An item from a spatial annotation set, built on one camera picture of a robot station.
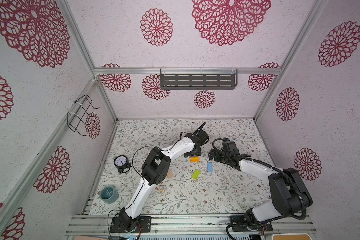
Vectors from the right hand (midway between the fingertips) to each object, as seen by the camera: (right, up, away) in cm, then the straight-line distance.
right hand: (214, 153), depth 93 cm
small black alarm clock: (-58, -6, 0) cm, 58 cm away
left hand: (-13, -2, +4) cm, 14 cm away
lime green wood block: (-12, -13, -2) cm, 17 cm away
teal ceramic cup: (-61, -21, -11) cm, 65 cm away
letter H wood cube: (-32, -19, -8) cm, 38 cm away
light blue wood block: (-2, -9, +2) cm, 10 cm away
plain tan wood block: (-28, -13, -1) cm, 31 cm away
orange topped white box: (+28, -33, -27) cm, 51 cm away
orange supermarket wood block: (-12, -5, +4) cm, 13 cm away
